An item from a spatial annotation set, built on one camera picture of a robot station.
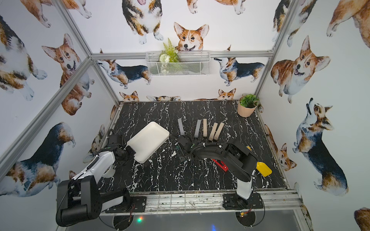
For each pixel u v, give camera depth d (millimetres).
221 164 869
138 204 729
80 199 414
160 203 749
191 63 924
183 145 703
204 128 1025
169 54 822
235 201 664
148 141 1033
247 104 1014
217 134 977
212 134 977
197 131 1003
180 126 1025
